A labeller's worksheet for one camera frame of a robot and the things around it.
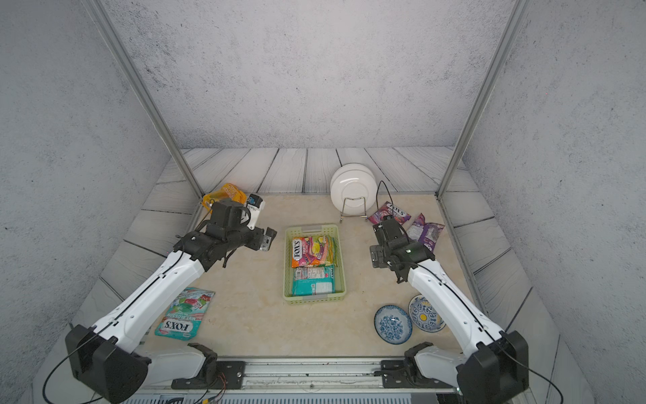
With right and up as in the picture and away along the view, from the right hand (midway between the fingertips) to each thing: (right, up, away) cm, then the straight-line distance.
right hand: (396, 250), depth 80 cm
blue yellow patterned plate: (+10, -22, +4) cm, 25 cm away
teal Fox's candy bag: (-27, -13, +11) cm, 31 cm away
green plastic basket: (-28, +4, +23) cm, 36 cm away
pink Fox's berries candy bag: (+5, +13, +32) cm, 34 cm away
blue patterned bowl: (0, -24, +2) cm, 24 cm away
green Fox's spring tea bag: (-20, -3, +18) cm, 27 cm away
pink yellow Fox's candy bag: (-27, -3, +16) cm, 32 cm away
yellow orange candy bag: (-67, +22, +37) cm, 80 cm away
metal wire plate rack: (-6, +10, +30) cm, 32 cm away
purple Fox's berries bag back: (+17, +4, +22) cm, 28 cm away
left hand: (-40, +7, -1) cm, 41 cm away
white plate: (-11, +22, +24) cm, 34 cm away
